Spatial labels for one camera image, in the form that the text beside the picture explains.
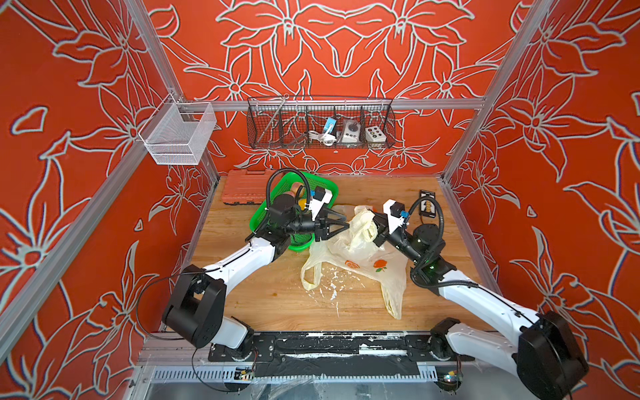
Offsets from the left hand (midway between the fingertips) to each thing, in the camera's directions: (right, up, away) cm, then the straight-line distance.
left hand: (346, 223), depth 71 cm
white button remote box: (+13, +33, +24) cm, 43 cm away
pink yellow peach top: (-19, +12, +39) cm, 45 cm away
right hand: (+5, +3, +1) cm, 6 cm away
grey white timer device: (+4, +32, +20) cm, 38 cm away
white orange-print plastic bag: (+3, -7, 0) cm, 8 cm away
